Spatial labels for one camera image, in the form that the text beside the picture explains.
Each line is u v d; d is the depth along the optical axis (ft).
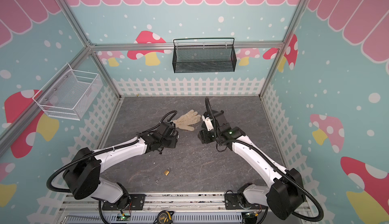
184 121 3.44
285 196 1.29
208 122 2.36
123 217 2.38
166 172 2.73
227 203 2.44
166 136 2.26
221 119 1.98
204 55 3.09
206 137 2.28
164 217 2.24
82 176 1.41
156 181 2.65
